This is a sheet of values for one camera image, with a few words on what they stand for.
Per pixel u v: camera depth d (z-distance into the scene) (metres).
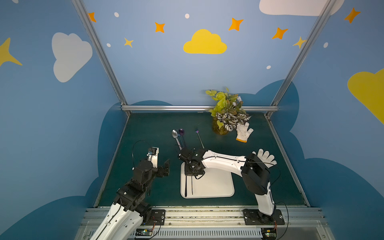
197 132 1.11
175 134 1.07
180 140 1.04
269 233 0.72
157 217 0.75
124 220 0.49
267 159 0.96
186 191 0.82
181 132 1.08
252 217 0.75
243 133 1.10
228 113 0.86
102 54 0.85
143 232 0.72
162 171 0.65
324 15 0.72
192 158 0.64
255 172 0.52
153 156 0.64
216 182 0.88
